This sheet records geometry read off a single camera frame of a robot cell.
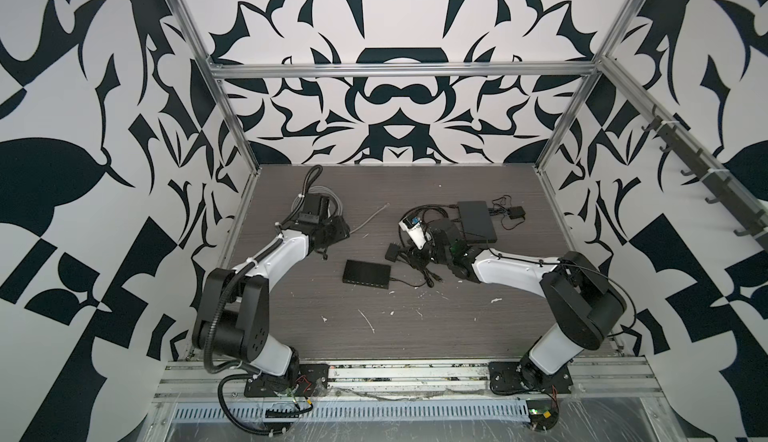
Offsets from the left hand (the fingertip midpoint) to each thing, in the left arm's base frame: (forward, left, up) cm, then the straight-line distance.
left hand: (345, 224), depth 91 cm
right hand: (-6, -18, -2) cm, 19 cm away
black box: (-12, -8, -10) cm, 18 cm away
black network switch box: (+5, -43, -9) cm, 44 cm away
